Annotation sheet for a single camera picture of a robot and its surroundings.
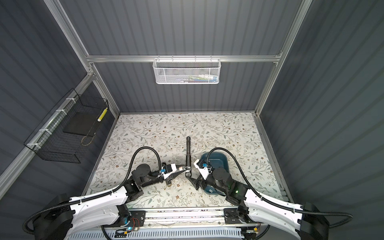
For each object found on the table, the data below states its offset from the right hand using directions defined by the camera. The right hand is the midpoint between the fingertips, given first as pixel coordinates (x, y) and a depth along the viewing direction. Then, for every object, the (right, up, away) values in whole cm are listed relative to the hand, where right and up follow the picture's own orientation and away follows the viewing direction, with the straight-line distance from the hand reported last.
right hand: (195, 171), depth 75 cm
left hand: (-5, +3, -3) cm, 7 cm away
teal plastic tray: (+14, +1, +19) cm, 24 cm away
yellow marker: (-52, +27, +5) cm, 59 cm away
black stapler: (-4, +3, +19) cm, 20 cm away
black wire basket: (-63, +19, -3) cm, 66 cm away
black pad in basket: (-60, +24, +4) cm, 65 cm away
